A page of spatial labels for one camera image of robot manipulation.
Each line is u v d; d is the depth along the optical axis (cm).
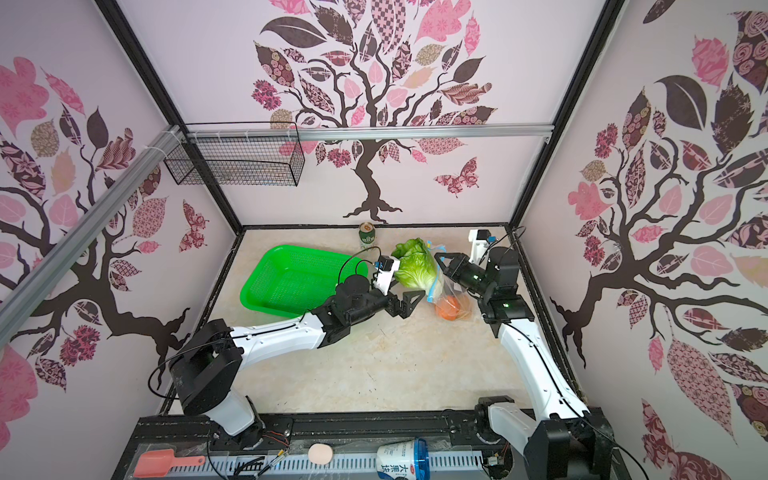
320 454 70
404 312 70
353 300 61
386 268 67
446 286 80
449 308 80
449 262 70
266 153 95
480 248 69
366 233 104
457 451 71
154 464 67
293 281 104
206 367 46
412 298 71
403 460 64
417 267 74
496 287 58
